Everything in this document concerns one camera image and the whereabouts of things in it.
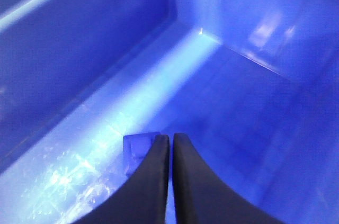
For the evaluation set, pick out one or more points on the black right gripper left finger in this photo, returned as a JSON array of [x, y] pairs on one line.
[[143, 189]]

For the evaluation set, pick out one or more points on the blue plastic box with knob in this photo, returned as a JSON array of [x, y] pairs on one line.
[[136, 152]]

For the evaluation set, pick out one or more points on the large blue plastic bin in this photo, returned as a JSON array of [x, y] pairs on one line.
[[106, 62]]

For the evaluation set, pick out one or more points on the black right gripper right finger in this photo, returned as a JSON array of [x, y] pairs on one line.
[[196, 189]]

